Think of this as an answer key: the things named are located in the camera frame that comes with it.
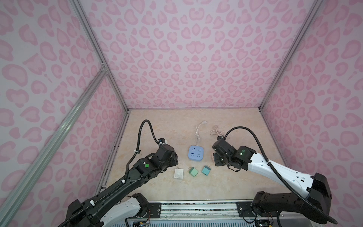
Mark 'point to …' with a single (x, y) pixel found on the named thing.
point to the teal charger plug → (206, 170)
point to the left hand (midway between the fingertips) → (177, 157)
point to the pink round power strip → (215, 131)
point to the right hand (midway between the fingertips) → (216, 157)
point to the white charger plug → (178, 173)
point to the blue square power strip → (196, 152)
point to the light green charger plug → (193, 171)
